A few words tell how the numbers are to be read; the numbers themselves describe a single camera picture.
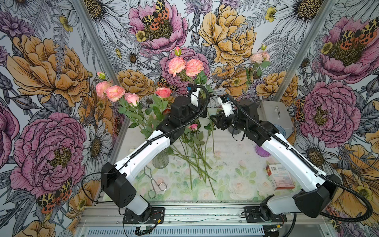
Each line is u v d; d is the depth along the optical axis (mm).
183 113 526
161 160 870
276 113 987
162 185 834
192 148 982
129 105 662
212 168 901
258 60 838
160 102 744
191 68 569
